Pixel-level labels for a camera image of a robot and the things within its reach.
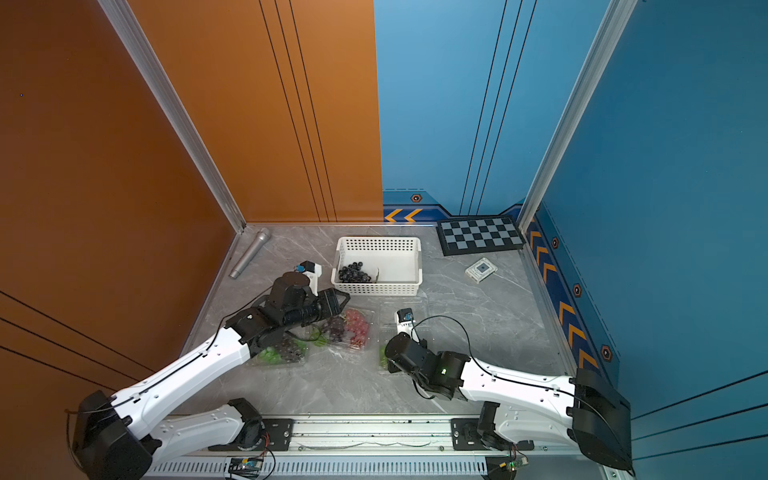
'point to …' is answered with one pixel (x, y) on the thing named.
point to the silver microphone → (263, 235)
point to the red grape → (356, 322)
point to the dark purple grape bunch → (334, 328)
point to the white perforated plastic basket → (377, 266)
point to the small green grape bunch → (384, 360)
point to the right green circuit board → (514, 464)
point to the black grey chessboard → (462, 236)
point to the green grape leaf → (319, 339)
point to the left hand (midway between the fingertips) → (348, 295)
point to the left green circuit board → (247, 467)
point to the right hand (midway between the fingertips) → (390, 345)
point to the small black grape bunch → (353, 273)
